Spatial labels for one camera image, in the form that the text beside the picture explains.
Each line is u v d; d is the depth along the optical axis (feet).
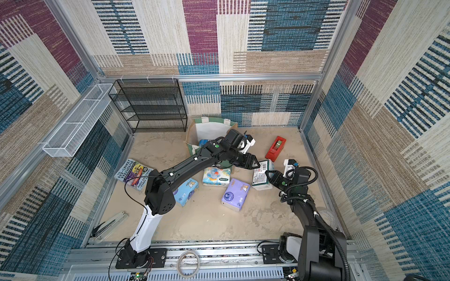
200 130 3.24
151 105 3.64
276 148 3.38
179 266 2.31
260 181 2.77
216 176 3.01
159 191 1.72
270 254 2.40
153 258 2.39
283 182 2.48
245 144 2.30
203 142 3.35
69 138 2.34
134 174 3.17
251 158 2.43
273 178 2.58
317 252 1.36
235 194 2.79
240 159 2.43
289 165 2.60
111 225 2.64
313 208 1.76
